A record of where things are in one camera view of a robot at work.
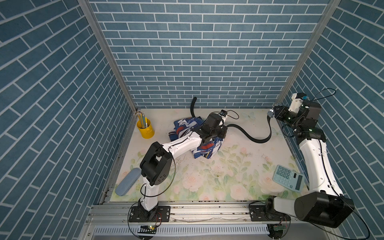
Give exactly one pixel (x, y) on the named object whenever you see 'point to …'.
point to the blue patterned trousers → (208, 148)
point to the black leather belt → (246, 131)
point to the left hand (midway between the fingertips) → (230, 128)
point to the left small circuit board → (148, 229)
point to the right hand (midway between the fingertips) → (277, 107)
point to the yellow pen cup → (148, 132)
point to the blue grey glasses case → (128, 182)
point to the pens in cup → (143, 120)
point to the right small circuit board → (279, 227)
